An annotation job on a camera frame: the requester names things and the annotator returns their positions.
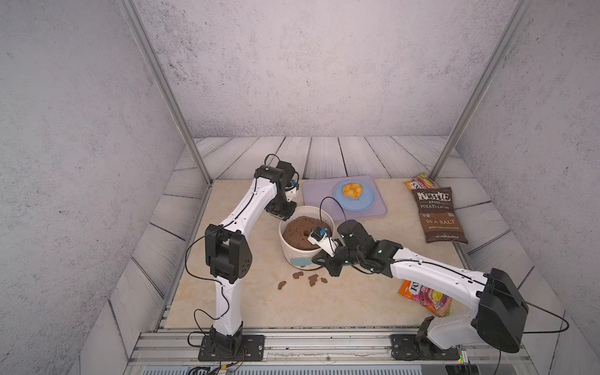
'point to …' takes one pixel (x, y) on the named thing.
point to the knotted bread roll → (352, 190)
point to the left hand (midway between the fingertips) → (288, 217)
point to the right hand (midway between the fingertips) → (316, 259)
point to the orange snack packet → (423, 182)
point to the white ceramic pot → (291, 251)
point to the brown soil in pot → (298, 230)
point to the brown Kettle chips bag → (439, 220)
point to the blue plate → (363, 203)
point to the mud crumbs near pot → (312, 278)
